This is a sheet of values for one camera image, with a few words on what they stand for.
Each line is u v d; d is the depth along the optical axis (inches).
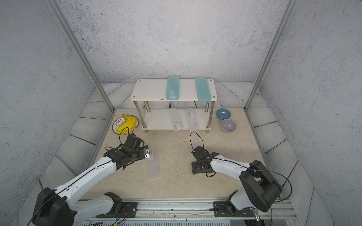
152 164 35.2
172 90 32.0
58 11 28.1
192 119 41.6
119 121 43.8
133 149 25.3
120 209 27.5
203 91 32.6
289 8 28.0
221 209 28.2
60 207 15.0
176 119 41.3
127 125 40.9
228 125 41.5
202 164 24.8
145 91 33.3
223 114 45.2
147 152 29.9
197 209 29.2
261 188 16.8
